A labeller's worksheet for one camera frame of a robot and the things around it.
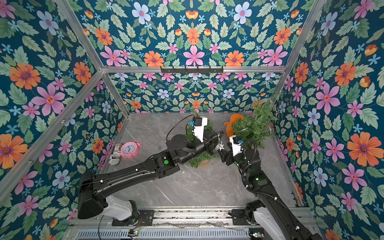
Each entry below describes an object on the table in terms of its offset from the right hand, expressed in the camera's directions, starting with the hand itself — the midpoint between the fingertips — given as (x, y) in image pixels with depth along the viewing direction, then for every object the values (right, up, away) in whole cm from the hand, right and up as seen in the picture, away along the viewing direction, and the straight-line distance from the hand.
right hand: (226, 143), depth 76 cm
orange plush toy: (+6, +7, +29) cm, 30 cm away
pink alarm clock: (-60, -6, +21) cm, 63 cm away
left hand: (-4, +6, -19) cm, 21 cm away
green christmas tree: (+16, +10, -1) cm, 19 cm away
